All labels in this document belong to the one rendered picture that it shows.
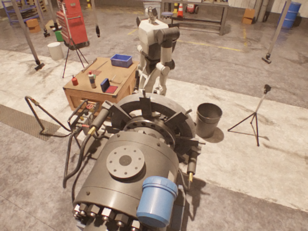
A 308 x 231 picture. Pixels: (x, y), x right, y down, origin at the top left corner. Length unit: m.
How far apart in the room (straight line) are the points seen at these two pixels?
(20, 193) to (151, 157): 1.64
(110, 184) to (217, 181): 1.35
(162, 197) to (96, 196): 0.36
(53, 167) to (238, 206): 2.04
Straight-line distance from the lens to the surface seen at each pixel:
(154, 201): 0.79
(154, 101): 1.31
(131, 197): 0.97
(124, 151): 1.06
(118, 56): 3.07
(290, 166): 2.61
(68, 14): 4.99
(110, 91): 2.35
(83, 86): 2.56
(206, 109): 2.42
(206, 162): 2.19
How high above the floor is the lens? 1.77
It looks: 42 degrees down
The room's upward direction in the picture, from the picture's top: straight up
